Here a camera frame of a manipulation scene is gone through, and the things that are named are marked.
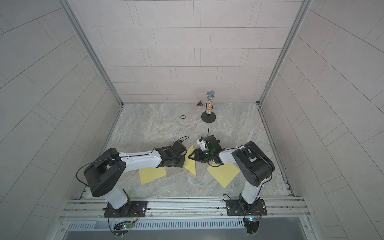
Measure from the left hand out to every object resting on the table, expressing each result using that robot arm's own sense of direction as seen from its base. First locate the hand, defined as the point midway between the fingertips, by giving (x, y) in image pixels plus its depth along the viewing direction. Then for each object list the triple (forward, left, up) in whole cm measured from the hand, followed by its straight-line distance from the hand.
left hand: (184, 161), depth 90 cm
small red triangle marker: (+45, -9, +4) cm, 46 cm away
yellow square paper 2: (-8, -22, +3) cm, 24 cm away
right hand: (+1, -5, +3) cm, 5 cm away
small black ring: (+31, +3, +2) cm, 31 cm away
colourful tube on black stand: (+32, -15, +4) cm, 35 cm away
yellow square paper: (-9, +19, +2) cm, 21 cm away
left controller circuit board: (-32, +25, +5) cm, 40 cm away
